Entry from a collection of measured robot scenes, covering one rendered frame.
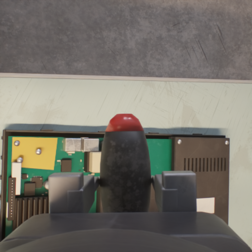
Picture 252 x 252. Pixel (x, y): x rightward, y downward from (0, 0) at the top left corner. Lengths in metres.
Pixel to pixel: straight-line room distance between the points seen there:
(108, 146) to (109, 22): 1.36
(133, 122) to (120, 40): 1.34
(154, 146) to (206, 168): 0.07
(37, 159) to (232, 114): 0.26
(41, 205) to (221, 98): 0.26
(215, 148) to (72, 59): 1.08
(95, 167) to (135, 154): 0.16
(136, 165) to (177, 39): 1.50
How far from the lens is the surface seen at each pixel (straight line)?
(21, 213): 0.33
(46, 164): 0.33
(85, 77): 0.36
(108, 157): 0.16
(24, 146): 0.33
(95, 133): 0.34
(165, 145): 0.38
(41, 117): 0.34
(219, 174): 0.41
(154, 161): 0.37
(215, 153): 0.40
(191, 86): 0.41
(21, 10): 1.43
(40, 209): 0.32
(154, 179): 0.16
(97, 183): 0.16
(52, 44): 1.41
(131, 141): 0.16
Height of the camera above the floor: 1.34
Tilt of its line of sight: 67 degrees down
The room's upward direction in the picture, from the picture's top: 88 degrees clockwise
